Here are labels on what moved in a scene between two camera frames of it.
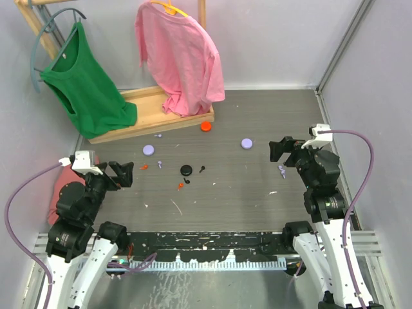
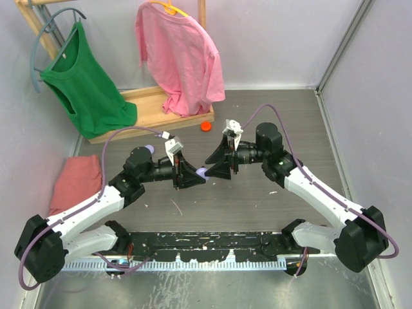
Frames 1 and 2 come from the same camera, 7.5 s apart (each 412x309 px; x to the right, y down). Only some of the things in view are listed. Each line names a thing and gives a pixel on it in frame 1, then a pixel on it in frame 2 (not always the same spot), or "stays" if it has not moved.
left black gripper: (123, 172) to (183, 174)
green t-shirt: (93, 102) stays
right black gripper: (288, 143) to (221, 168)
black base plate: (209, 246) stays
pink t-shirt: (182, 58) stays
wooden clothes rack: (151, 116) stays
